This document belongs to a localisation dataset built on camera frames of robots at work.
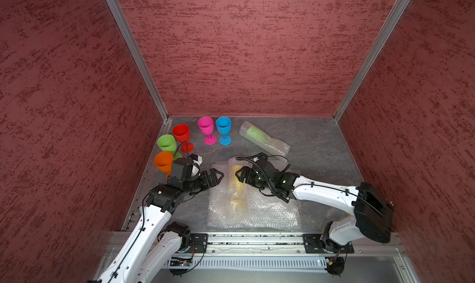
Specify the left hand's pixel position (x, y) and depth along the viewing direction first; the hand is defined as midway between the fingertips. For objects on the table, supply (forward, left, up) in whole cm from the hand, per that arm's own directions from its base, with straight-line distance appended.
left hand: (215, 183), depth 74 cm
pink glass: (+32, +8, -1) cm, 33 cm away
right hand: (+4, -11, -6) cm, 13 cm away
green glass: (+23, +28, -4) cm, 36 cm away
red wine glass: (+28, +20, -1) cm, 34 cm away
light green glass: (+35, -17, -10) cm, 40 cm away
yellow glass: (-2, -10, -9) cm, 14 cm away
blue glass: (+34, -1, -2) cm, 35 cm away
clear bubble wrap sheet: (-7, -22, -14) cm, 28 cm away
